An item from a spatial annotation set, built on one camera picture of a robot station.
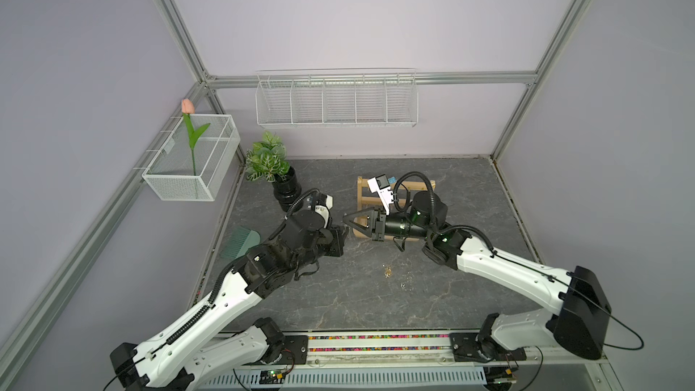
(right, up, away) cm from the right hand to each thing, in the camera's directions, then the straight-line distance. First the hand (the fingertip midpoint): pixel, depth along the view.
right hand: (343, 221), depth 62 cm
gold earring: (+13, -21, +26) cm, 36 cm away
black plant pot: (-22, +7, +34) cm, 41 cm away
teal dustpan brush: (-39, -12, +34) cm, 54 cm away
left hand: (+1, -4, +6) cm, 7 cm away
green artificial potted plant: (-25, +16, +22) cm, 37 cm away
